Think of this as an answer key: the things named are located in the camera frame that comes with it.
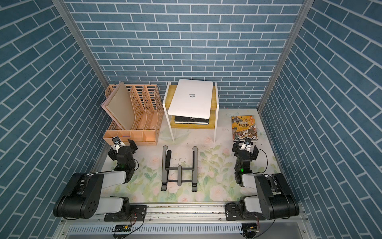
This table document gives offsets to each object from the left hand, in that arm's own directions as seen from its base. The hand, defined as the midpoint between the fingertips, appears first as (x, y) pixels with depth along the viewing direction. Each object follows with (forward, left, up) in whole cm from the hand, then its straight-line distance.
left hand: (125, 142), depth 87 cm
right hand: (-1, -74, 0) cm, 74 cm away
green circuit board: (-40, -7, -15) cm, 43 cm away
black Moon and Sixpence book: (+12, -39, +7) cm, 41 cm away
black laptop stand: (-16, -33, -9) cm, 38 cm away
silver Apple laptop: (+14, -40, +22) cm, 48 cm away
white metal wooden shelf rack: (+7, -52, +17) cm, 55 cm away
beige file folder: (+24, +8, +6) cm, 26 cm away
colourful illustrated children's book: (+20, -78, -8) cm, 81 cm away
